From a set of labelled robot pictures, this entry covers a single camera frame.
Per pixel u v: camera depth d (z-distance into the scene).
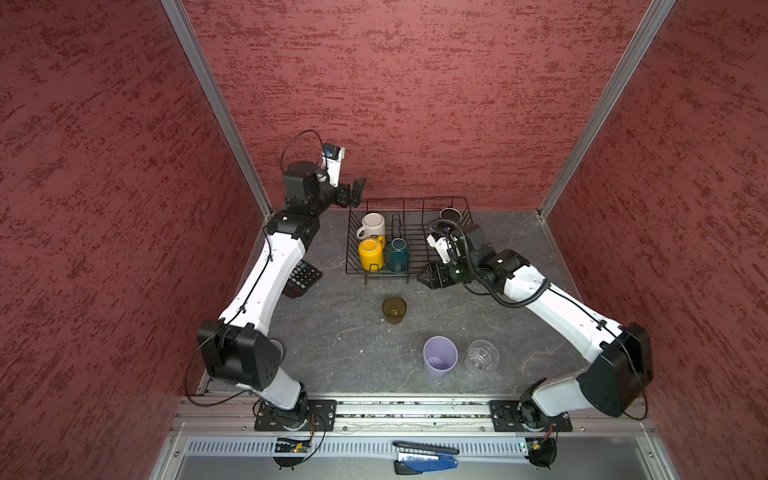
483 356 0.83
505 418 0.74
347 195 0.68
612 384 0.41
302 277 0.99
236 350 0.42
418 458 0.67
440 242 0.74
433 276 0.70
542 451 0.71
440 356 0.80
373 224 1.04
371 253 0.94
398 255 0.95
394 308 0.92
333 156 0.62
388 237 1.03
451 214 1.06
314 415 0.74
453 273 0.68
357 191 0.69
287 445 0.73
